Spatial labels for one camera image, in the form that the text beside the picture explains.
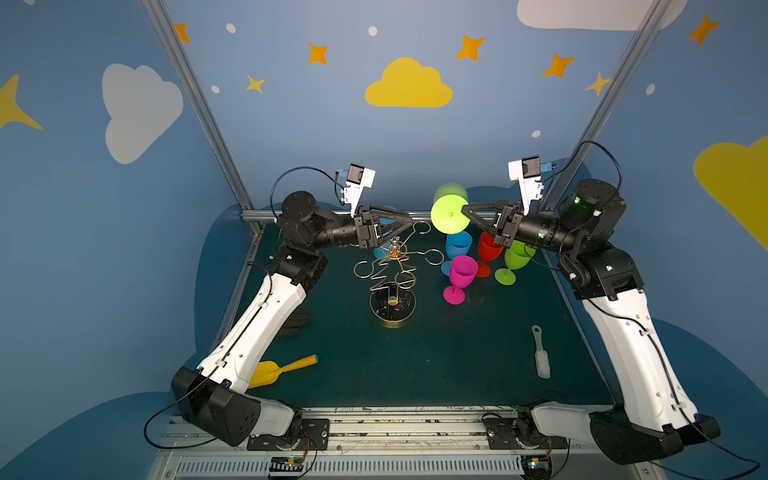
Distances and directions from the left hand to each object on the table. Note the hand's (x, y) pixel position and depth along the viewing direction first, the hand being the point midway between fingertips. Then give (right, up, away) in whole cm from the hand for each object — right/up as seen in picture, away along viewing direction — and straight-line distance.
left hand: (407, 216), depth 55 cm
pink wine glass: (+19, -13, +33) cm, 40 cm away
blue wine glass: (+19, -4, +40) cm, 45 cm away
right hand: (+11, +1, -1) cm, 11 cm away
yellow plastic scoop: (-37, -41, +29) cm, 62 cm away
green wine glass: (+37, -8, +37) cm, 52 cm away
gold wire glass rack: (-2, -20, +40) cm, 44 cm away
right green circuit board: (+34, -61, +18) cm, 72 cm away
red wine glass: (+30, -6, +44) cm, 54 cm away
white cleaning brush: (+42, -38, +31) cm, 65 cm away
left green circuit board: (-29, -60, +18) cm, 69 cm away
